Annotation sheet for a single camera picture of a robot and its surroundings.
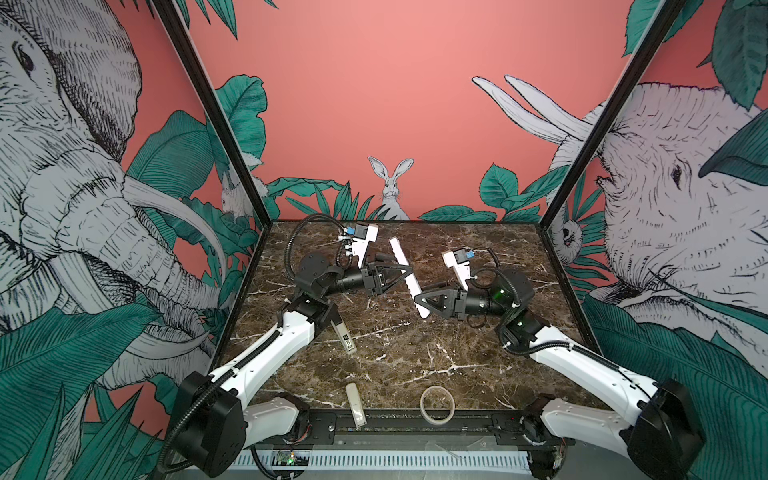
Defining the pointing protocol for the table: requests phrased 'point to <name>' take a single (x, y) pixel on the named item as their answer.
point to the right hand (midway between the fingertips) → (416, 303)
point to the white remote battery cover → (355, 404)
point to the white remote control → (410, 280)
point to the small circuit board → (290, 457)
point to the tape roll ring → (450, 413)
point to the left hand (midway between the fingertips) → (408, 269)
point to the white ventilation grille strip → (392, 461)
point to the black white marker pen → (345, 337)
